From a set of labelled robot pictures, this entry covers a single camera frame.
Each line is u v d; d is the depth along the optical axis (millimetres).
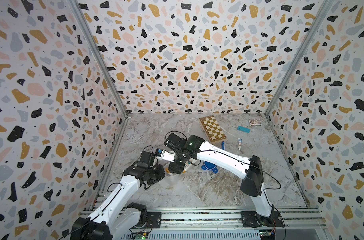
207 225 732
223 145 1030
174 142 586
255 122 1165
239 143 1032
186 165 688
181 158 650
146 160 654
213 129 1095
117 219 538
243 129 1137
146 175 604
